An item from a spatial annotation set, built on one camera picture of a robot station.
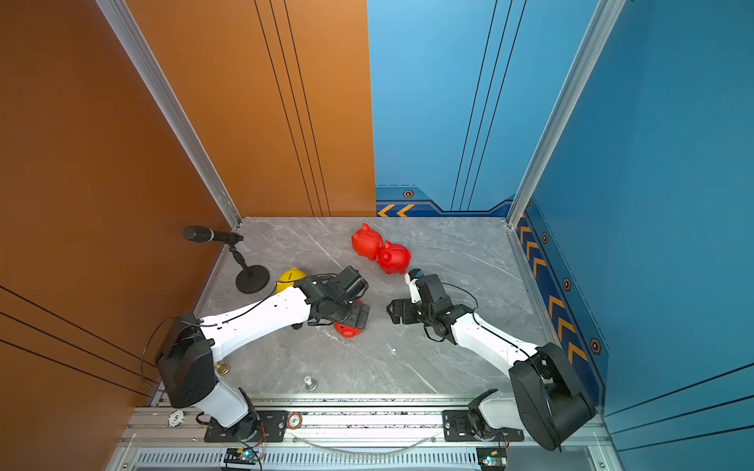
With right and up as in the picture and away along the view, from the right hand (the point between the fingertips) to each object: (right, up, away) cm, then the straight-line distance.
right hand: (401, 307), depth 87 cm
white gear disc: (-59, -27, -12) cm, 66 cm away
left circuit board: (-40, -33, -16) cm, 54 cm away
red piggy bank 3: (-2, +14, +10) cm, 18 cm away
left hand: (-13, -1, -3) cm, 13 cm away
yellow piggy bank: (-35, +8, +4) cm, 37 cm away
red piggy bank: (-16, -6, -3) cm, 18 cm away
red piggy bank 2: (-11, +20, +15) cm, 27 cm away
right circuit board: (+22, -34, -16) cm, 43 cm away
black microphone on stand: (-51, +7, +13) cm, 53 cm away
